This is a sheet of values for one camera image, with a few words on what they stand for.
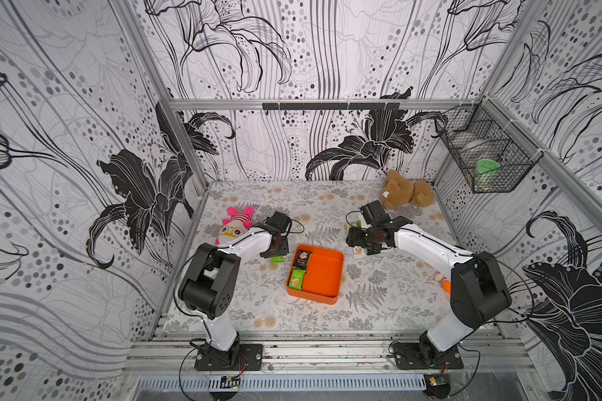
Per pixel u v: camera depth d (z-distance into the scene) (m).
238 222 0.98
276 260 0.90
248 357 0.73
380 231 0.65
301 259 0.91
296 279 0.86
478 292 0.45
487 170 0.72
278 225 0.75
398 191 1.04
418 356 0.71
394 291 0.86
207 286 0.48
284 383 0.76
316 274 0.88
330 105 0.90
